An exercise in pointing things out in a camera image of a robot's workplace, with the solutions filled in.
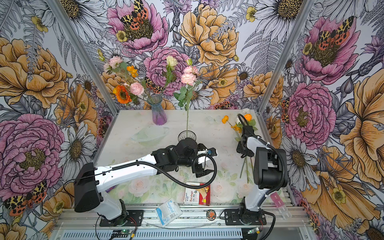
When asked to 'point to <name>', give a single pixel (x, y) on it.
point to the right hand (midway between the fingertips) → (244, 154)
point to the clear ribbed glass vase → (185, 134)
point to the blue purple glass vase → (158, 115)
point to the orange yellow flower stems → (238, 128)
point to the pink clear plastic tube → (281, 206)
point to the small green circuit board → (121, 231)
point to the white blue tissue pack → (167, 211)
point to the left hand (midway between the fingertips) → (207, 162)
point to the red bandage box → (198, 196)
